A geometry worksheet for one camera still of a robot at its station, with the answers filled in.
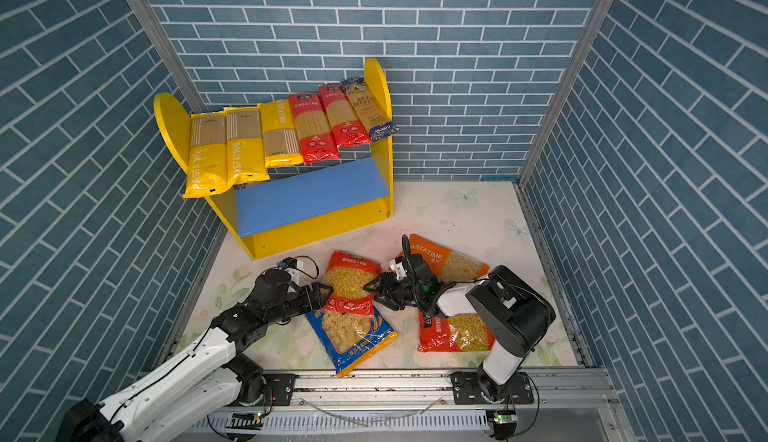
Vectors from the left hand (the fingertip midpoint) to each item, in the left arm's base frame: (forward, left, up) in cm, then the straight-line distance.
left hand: (327, 293), depth 81 cm
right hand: (+2, -10, -2) cm, 11 cm away
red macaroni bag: (+7, -5, -2) cm, 8 cm away
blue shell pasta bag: (-11, -6, -6) cm, 14 cm away
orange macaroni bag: (+11, -35, -5) cm, 37 cm away
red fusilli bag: (-10, -37, -4) cm, 39 cm away
